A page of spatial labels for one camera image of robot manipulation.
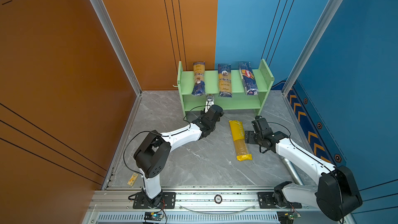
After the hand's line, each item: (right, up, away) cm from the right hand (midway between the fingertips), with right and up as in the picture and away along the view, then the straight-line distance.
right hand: (251, 136), depth 87 cm
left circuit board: (-50, -34, -17) cm, 63 cm away
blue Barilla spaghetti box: (-3, +32, -3) cm, 32 cm away
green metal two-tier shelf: (+8, +33, +2) cm, 34 cm away
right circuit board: (+11, -34, -17) cm, 39 cm away
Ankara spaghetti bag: (-30, +37, +2) cm, 47 cm away
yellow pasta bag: (-6, +2, +9) cm, 11 cm away
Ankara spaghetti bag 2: (-15, +31, -3) cm, 35 cm away
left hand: (-22, +17, +1) cm, 27 cm away
